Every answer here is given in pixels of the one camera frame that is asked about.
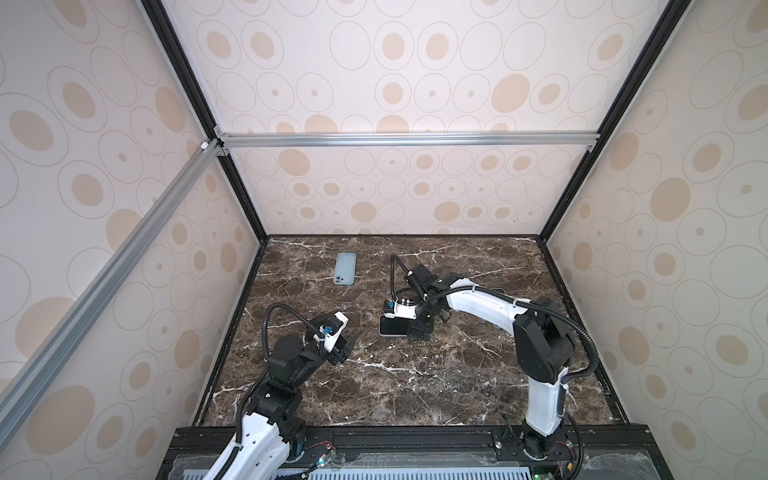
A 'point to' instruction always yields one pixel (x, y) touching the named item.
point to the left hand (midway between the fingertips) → (353, 319)
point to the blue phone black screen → (392, 327)
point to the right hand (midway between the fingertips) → (413, 321)
